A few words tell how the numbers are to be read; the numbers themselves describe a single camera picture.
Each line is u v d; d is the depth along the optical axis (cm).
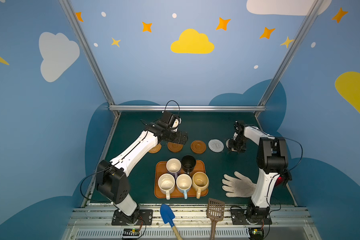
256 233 73
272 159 56
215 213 75
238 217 74
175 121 68
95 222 74
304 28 77
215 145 102
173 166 91
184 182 84
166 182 85
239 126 78
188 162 87
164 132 58
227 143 98
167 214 76
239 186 85
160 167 91
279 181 58
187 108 126
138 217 71
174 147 100
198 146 101
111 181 43
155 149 101
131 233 73
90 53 85
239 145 87
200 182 86
